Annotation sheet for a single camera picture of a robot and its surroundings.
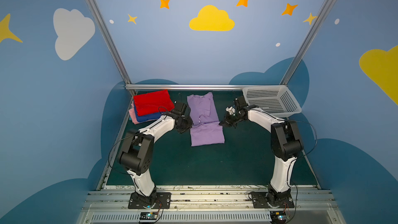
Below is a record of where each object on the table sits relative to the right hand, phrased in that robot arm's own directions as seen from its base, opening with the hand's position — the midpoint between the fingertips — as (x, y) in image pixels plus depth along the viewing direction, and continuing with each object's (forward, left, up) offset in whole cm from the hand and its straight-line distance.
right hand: (220, 122), depth 95 cm
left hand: (-4, +16, 0) cm, 16 cm away
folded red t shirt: (+15, +47, -2) cm, 49 cm away
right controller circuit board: (-46, -27, -9) cm, 54 cm away
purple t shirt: (-3, +8, -3) cm, 9 cm away
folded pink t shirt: (+6, +59, -4) cm, 59 cm away
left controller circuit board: (-49, +34, -7) cm, 60 cm away
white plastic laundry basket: (+29, -46, -9) cm, 55 cm away
